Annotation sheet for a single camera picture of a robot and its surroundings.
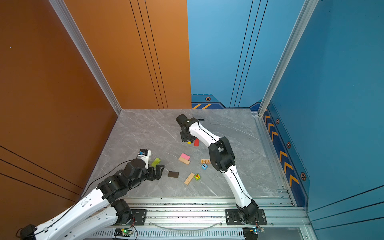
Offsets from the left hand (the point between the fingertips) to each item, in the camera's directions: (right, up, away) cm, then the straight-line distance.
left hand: (158, 165), depth 78 cm
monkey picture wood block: (+26, -1, +14) cm, 29 cm away
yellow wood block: (+15, +10, +17) cm, 25 cm away
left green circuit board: (-14, -31, -7) cm, 34 cm away
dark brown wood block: (+7, -8, +10) cm, 15 cm away
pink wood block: (+13, +1, +17) cm, 21 cm away
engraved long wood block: (+16, -10, +7) cm, 20 cm away
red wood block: (+20, +9, +21) cm, 31 cm away
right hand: (+14, +11, +23) cm, 29 cm away
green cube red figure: (+21, -9, +7) cm, 24 cm away
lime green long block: (-5, -2, +14) cm, 15 cm away
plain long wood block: (+14, -2, +14) cm, 20 cm away
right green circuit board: (+46, -30, -8) cm, 56 cm away
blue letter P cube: (+25, -4, +12) cm, 28 cm away
